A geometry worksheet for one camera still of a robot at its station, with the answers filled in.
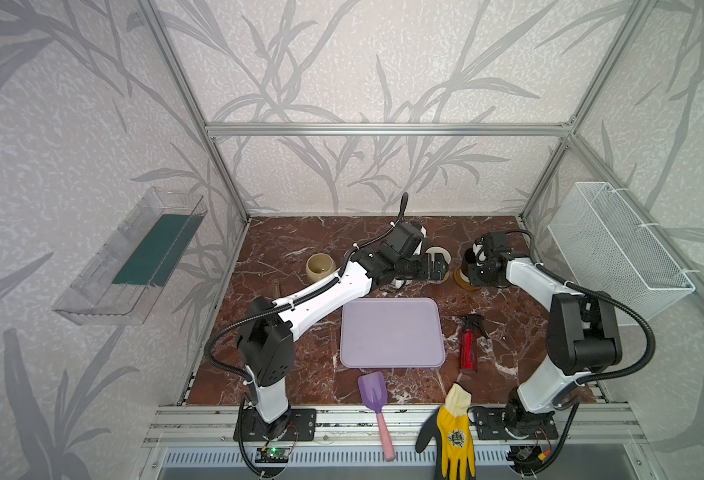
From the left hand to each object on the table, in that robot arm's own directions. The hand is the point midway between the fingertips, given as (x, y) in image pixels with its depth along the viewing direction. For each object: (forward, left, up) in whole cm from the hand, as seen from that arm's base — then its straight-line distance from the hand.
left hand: (441, 261), depth 77 cm
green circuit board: (-40, +42, -24) cm, 63 cm away
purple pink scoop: (-26, +17, -23) cm, 39 cm away
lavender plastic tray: (-10, +12, -24) cm, 29 cm away
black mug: (+10, -13, -13) cm, 20 cm away
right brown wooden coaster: (+7, -13, -22) cm, 27 cm away
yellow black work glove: (-35, -1, -21) cm, 41 cm away
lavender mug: (+13, -7, -16) cm, 22 cm away
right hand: (+9, -17, -17) cm, 26 cm away
